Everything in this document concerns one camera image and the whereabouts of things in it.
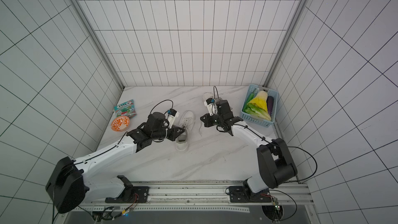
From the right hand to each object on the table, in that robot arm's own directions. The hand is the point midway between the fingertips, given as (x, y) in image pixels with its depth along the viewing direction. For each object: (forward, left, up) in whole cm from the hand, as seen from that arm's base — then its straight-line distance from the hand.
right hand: (196, 118), depth 86 cm
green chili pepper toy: (+28, -37, -11) cm, 48 cm away
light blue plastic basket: (+31, -51, -8) cm, 60 cm away
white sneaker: (+1, +6, -5) cm, 8 cm away
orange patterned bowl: (0, +50, -11) cm, 51 cm away
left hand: (-10, +7, 0) cm, 12 cm away
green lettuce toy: (+13, -36, -7) cm, 39 cm away
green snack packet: (+11, +49, -9) cm, 51 cm away
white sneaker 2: (+2, -8, +11) cm, 14 cm away
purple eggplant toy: (+23, -49, -9) cm, 55 cm away
